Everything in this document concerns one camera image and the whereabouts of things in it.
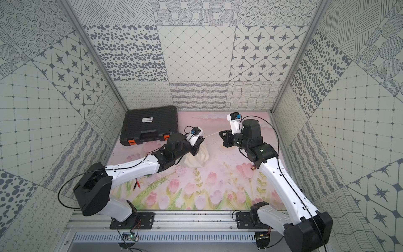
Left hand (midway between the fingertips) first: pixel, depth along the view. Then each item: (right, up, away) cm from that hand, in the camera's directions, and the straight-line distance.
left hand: (199, 134), depth 81 cm
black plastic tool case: (-36, +5, +23) cm, 42 cm away
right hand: (+11, +1, -8) cm, 14 cm away
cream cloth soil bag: (-1, -15, +5) cm, 16 cm away
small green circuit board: (-30, -47, -12) cm, 56 cm away
